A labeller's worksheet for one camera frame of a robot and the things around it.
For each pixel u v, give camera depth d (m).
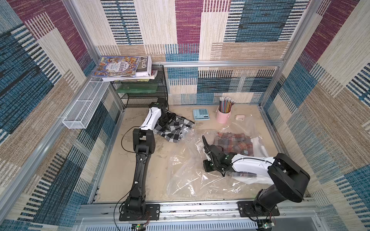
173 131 1.01
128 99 1.15
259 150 0.91
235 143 0.95
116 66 0.81
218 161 0.68
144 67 0.81
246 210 0.73
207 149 0.74
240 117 1.11
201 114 1.13
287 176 0.44
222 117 1.05
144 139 0.68
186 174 0.81
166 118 0.96
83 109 0.73
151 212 0.73
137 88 0.94
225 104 1.02
